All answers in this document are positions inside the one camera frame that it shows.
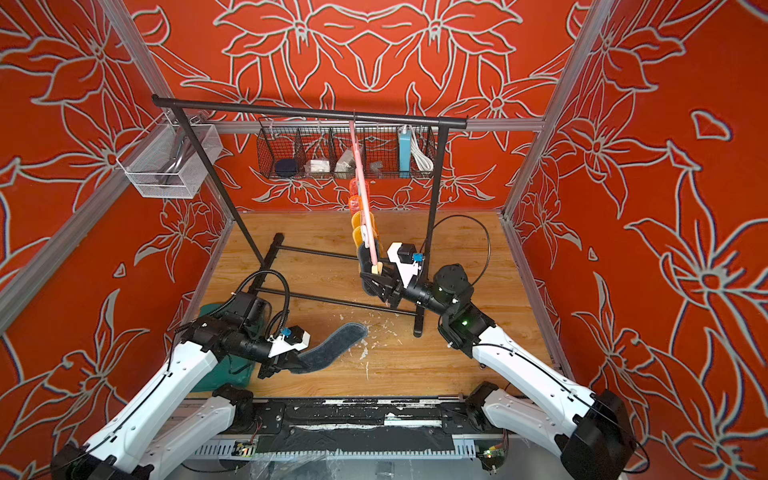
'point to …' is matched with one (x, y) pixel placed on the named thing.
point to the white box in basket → (317, 165)
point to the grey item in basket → (345, 165)
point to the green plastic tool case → (225, 373)
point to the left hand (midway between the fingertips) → (306, 356)
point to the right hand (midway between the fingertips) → (361, 271)
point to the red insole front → (356, 203)
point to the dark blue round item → (286, 167)
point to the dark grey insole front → (326, 353)
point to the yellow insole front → (358, 235)
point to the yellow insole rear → (356, 220)
